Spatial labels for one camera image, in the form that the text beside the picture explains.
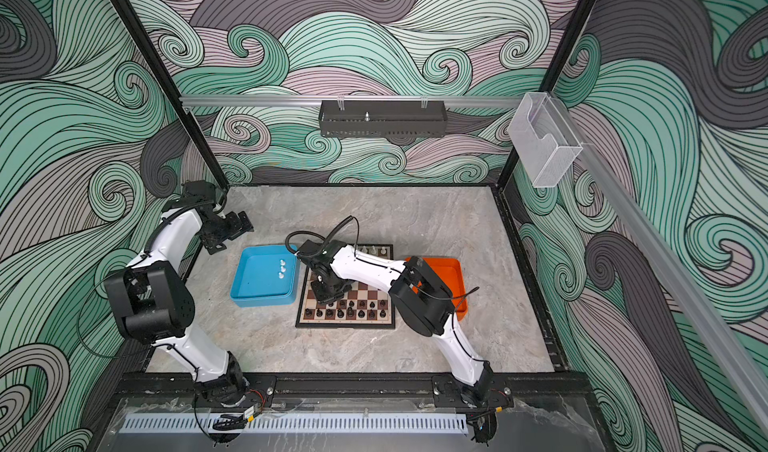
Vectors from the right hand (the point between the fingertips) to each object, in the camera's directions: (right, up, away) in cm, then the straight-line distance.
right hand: (327, 301), depth 86 cm
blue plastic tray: (-22, +6, +9) cm, 24 cm away
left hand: (-27, +20, +3) cm, 34 cm away
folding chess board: (+11, -1, 0) cm, 11 cm away
